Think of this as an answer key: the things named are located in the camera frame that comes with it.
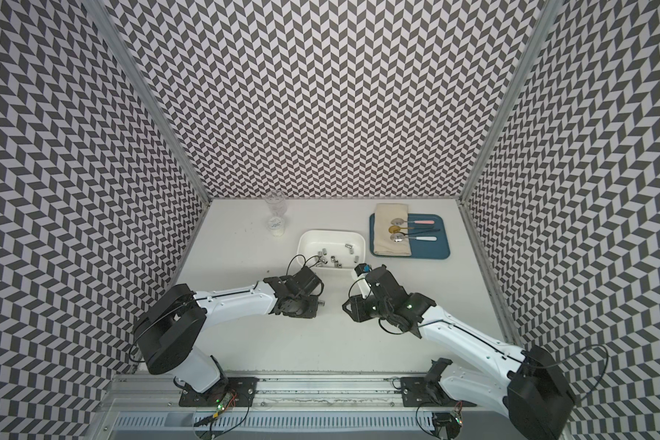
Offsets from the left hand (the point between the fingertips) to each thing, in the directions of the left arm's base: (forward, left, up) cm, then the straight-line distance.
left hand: (311, 312), depth 87 cm
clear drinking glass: (+46, +18, +4) cm, 50 cm away
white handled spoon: (+29, -32, +1) cm, 44 cm away
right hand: (-3, -12, +9) cm, 16 cm away
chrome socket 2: (+25, -14, 0) cm, 28 cm away
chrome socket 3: (+16, -9, +1) cm, 19 cm away
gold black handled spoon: (+34, -32, +1) cm, 46 cm away
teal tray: (+24, -43, +1) cm, 49 cm away
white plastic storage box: (+24, -6, +1) cm, 25 cm away
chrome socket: (+20, -7, +1) cm, 21 cm away
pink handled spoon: (+38, -35, 0) cm, 51 cm away
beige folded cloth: (+27, -26, 0) cm, 37 cm away
